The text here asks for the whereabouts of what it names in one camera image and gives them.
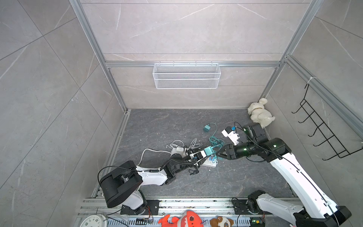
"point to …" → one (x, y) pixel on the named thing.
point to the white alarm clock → (95, 220)
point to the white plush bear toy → (260, 115)
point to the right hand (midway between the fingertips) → (218, 152)
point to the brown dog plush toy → (220, 222)
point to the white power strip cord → (148, 149)
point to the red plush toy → (188, 219)
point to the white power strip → (210, 161)
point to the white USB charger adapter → (180, 150)
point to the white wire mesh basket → (185, 76)
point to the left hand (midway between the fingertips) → (207, 147)
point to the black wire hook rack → (341, 151)
